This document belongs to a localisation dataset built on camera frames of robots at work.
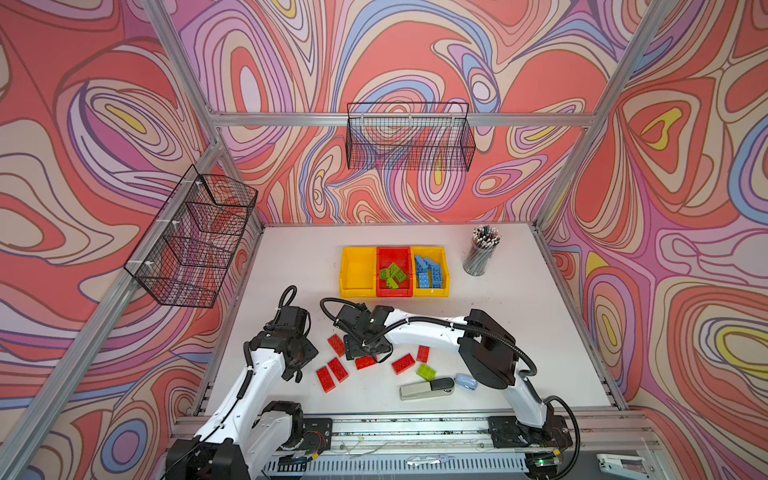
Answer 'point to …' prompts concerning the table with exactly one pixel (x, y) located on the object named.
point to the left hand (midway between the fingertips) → (309, 354)
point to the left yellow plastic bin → (358, 277)
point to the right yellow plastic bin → (439, 256)
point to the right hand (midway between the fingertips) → (364, 355)
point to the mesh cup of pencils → (484, 240)
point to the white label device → (622, 467)
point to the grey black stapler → (427, 390)
